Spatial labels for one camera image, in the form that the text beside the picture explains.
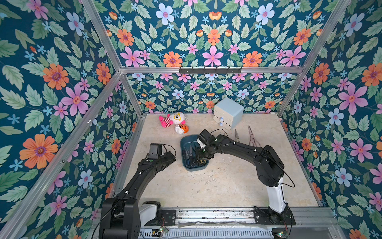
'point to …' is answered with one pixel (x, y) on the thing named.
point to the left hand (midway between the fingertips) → (174, 157)
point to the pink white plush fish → (175, 117)
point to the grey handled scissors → (237, 136)
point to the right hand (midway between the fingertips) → (196, 157)
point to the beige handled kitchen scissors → (252, 138)
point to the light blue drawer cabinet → (228, 113)
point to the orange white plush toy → (181, 129)
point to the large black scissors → (191, 161)
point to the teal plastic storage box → (185, 142)
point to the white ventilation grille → (209, 233)
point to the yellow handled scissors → (200, 161)
